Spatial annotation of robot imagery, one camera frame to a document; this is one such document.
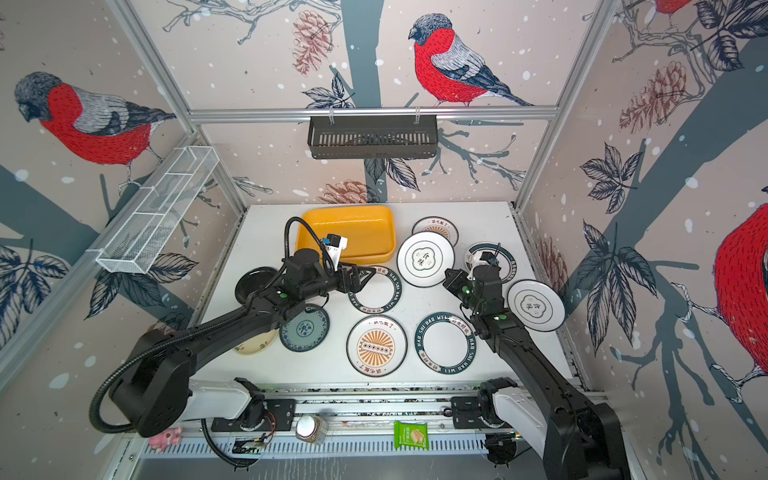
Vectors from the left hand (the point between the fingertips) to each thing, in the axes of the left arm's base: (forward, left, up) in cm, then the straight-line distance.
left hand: (365, 269), depth 78 cm
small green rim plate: (+3, -4, -19) cm, 19 cm away
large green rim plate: (-12, -23, -21) cm, 33 cm away
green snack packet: (-35, -11, -19) cm, 41 cm away
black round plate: (+10, +41, -21) cm, 48 cm away
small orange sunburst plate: (+33, -25, -19) cm, 46 cm away
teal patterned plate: (-9, +19, -20) cm, 29 cm away
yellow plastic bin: (+33, +2, -22) cm, 40 cm away
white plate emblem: (-1, -53, -20) cm, 57 cm away
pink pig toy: (-35, +48, -19) cm, 62 cm away
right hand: (+2, -21, -4) cm, 22 cm away
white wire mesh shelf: (+6, +56, +10) cm, 57 cm away
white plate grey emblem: (+8, -17, -6) cm, 19 cm away
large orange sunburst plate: (-13, -2, -21) cm, 25 cm away
